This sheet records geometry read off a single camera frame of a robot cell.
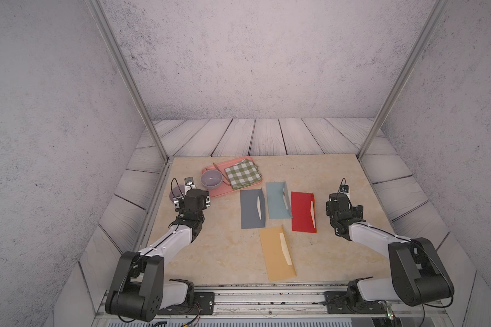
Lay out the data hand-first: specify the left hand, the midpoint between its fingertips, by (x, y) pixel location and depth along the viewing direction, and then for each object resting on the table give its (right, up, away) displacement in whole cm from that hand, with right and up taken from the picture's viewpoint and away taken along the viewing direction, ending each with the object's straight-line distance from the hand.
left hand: (194, 192), depth 89 cm
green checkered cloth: (+21, +8, +23) cm, 32 cm away
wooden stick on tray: (+8, +8, +21) cm, 24 cm away
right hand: (+67, -5, +1) cm, 67 cm away
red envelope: (+50, -11, +13) cm, 53 cm away
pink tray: (+11, 0, +18) cm, 21 cm away
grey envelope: (+25, -9, +11) cm, 29 cm away
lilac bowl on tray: (+4, +5, +19) cm, 20 cm away
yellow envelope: (+35, -26, -4) cm, 44 cm away
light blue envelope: (+38, -5, +13) cm, 40 cm away
